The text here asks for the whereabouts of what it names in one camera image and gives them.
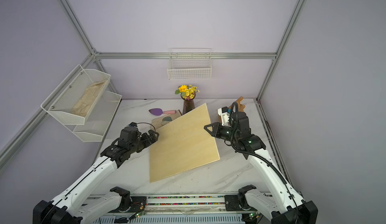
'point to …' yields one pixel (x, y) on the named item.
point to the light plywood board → (184, 143)
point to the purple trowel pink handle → (157, 111)
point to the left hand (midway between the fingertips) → (153, 139)
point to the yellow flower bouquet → (188, 92)
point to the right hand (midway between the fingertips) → (206, 129)
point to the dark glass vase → (188, 105)
